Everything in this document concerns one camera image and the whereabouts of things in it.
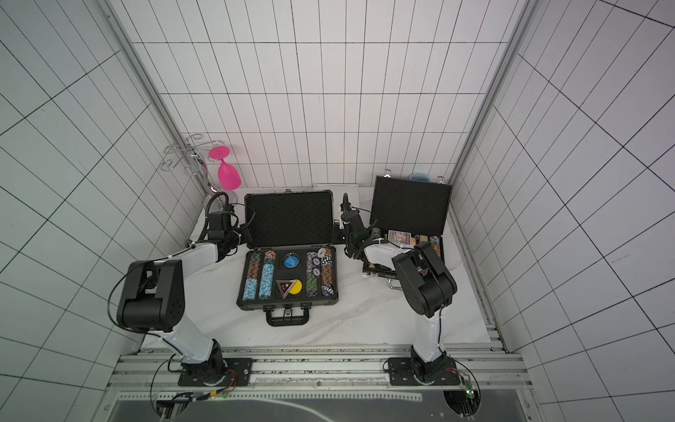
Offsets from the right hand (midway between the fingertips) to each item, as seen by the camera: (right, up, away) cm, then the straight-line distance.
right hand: (335, 222), depth 98 cm
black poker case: (-16, -13, -6) cm, 22 cm away
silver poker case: (+1, +15, +15) cm, 21 cm away
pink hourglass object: (-42, +19, +3) cm, 46 cm away
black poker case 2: (+29, +4, +2) cm, 30 cm away
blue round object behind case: (+38, +20, +17) cm, 46 cm away
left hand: (-32, -4, 0) cm, 32 cm away
